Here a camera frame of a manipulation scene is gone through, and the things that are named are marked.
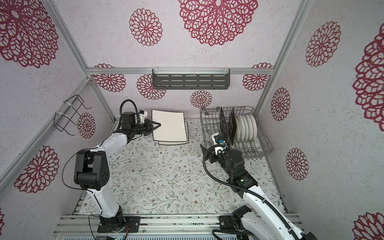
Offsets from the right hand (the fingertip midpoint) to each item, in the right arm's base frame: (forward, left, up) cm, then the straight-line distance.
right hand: (210, 139), depth 72 cm
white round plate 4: (+21, -29, -14) cm, 39 cm away
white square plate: (+7, +25, -13) cm, 28 cm away
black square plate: (+20, -15, -11) cm, 27 cm away
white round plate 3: (+21, -27, -15) cm, 37 cm away
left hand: (+16, +30, -9) cm, 35 cm away
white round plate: (+21, -22, -14) cm, 33 cm away
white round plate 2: (+21, -24, -14) cm, 35 cm away
